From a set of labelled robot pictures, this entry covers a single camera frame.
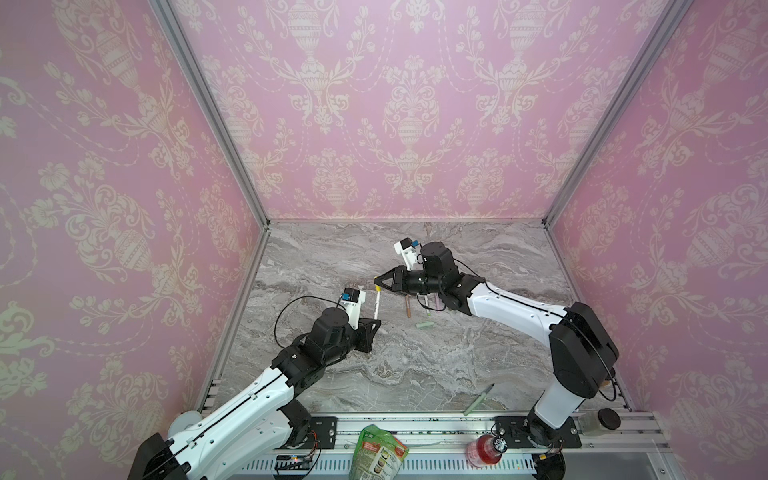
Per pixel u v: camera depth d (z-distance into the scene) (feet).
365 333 2.19
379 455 2.25
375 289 2.55
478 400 2.60
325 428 2.46
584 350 1.49
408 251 2.50
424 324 3.05
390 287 2.44
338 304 2.21
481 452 2.01
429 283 2.29
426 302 2.39
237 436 1.52
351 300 2.24
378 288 2.55
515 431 2.42
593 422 2.29
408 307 3.18
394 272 2.47
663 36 2.35
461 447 2.49
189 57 2.51
